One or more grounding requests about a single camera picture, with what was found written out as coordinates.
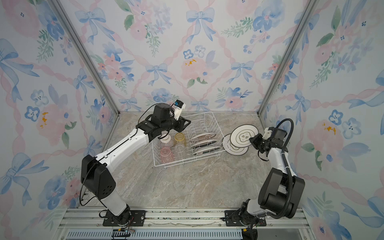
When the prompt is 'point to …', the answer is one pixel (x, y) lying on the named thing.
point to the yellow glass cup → (179, 138)
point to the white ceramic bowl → (166, 141)
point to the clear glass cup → (180, 152)
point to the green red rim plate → (203, 144)
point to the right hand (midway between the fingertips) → (250, 137)
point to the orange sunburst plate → (202, 137)
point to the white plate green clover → (230, 148)
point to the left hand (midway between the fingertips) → (188, 118)
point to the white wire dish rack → (201, 123)
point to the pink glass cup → (166, 155)
